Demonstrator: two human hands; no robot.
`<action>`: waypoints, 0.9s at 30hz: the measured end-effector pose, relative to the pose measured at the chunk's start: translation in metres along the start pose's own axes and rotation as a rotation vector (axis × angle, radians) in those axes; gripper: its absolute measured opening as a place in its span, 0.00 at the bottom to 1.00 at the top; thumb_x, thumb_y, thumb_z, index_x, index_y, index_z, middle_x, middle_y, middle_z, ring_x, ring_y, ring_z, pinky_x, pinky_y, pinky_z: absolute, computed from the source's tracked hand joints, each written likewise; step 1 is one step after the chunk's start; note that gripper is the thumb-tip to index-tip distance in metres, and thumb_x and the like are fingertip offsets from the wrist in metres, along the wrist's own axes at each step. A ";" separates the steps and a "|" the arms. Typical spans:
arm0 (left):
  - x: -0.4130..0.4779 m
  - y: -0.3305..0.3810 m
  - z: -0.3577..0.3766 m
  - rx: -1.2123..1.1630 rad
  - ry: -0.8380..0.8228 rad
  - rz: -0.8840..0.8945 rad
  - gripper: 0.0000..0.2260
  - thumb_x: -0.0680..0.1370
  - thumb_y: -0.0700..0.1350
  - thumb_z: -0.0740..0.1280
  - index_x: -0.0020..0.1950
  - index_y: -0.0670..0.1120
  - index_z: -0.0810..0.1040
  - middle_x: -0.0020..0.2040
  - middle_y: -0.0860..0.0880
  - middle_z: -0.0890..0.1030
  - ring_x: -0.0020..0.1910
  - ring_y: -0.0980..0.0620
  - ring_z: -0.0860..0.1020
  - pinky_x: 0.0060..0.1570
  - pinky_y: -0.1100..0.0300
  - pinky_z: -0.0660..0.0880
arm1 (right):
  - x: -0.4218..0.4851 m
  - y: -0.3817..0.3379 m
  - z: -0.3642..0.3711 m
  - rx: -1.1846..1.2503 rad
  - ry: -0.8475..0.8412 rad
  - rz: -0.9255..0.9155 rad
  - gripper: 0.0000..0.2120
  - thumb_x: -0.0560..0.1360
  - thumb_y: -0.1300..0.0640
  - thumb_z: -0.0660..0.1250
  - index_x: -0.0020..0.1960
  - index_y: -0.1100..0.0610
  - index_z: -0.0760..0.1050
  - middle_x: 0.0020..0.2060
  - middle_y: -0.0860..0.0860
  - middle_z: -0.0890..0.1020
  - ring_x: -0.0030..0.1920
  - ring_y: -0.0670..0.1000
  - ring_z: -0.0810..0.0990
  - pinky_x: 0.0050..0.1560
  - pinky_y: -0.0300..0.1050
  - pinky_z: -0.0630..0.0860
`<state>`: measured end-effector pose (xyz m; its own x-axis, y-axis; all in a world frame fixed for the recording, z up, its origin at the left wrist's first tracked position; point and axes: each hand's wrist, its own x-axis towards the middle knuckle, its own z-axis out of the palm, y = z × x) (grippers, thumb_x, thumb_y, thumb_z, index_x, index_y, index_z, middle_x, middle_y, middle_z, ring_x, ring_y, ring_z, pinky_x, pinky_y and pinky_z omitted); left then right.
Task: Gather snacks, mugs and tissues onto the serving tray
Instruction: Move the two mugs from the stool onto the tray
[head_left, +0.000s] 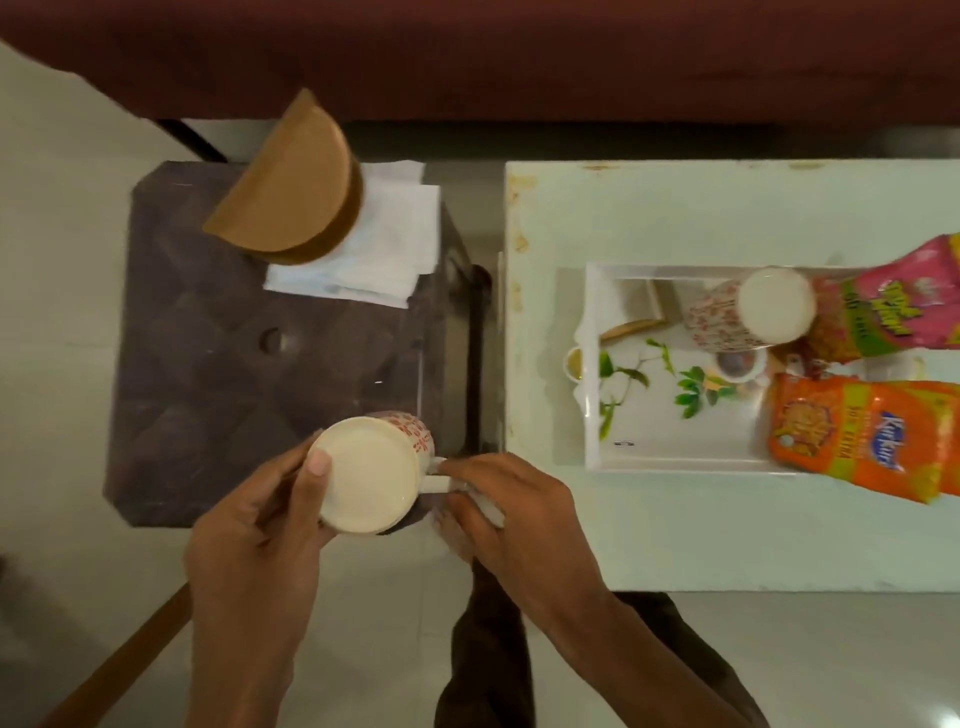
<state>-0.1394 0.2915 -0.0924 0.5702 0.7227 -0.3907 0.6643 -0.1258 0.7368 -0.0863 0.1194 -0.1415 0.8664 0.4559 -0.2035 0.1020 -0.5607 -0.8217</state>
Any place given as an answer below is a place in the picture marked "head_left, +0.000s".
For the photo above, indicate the person's left hand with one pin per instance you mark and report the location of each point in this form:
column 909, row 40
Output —
column 247, row 555

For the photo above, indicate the person's right hand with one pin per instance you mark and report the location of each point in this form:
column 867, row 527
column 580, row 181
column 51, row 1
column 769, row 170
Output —
column 532, row 532

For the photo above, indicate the floral mug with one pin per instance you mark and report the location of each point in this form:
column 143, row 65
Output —
column 367, row 472
column 776, row 304

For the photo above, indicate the white printed tray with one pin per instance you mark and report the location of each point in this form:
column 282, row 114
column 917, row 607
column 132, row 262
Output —
column 675, row 442

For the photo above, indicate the white paper napkins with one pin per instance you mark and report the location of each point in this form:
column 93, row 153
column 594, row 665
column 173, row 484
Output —
column 382, row 247

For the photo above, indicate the orange snack packet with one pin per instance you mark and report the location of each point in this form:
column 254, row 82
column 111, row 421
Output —
column 840, row 435

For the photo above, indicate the wooden napkin holder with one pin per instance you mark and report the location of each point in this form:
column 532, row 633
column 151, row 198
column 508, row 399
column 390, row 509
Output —
column 292, row 187

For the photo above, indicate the pink snack packet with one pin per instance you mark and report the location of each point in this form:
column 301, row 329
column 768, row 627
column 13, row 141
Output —
column 885, row 307

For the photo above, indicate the person's right forearm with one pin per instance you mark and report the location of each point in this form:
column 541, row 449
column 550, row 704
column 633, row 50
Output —
column 645, row 675

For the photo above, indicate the person's left forearm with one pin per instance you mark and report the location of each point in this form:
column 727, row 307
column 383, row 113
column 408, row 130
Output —
column 240, row 682

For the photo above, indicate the person's dark trousers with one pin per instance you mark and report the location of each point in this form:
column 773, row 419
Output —
column 487, row 660

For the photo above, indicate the dark brown plastic stool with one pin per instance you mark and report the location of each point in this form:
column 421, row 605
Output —
column 210, row 360

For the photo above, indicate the red fabric sofa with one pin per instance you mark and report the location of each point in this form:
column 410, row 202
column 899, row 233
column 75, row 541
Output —
column 480, row 52

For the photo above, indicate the brown wooden chair frame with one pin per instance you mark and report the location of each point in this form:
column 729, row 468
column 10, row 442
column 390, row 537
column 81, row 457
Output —
column 127, row 652

